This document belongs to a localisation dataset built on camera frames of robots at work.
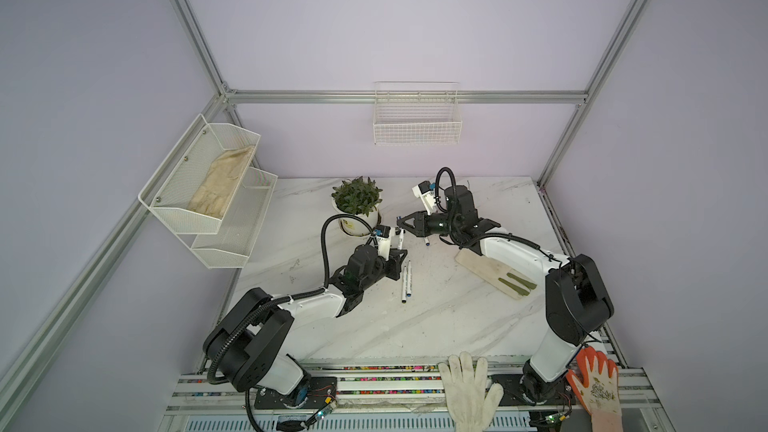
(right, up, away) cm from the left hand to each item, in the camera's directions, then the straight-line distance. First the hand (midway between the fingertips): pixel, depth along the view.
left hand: (404, 252), depth 85 cm
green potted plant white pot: (-14, +16, +8) cm, 23 cm away
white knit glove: (+16, -36, -14) cm, 42 cm away
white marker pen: (-1, +4, -3) cm, 5 cm away
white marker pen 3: (+9, +1, +16) cm, 18 cm away
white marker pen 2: (+2, -10, +7) cm, 13 cm away
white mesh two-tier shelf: (-57, +2, +5) cm, 57 cm away
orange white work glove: (+48, -31, -12) cm, 59 cm away
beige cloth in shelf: (-49, +20, -7) cm, 53 cm away
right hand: (-2, +9, -3) cm, 9 cm away
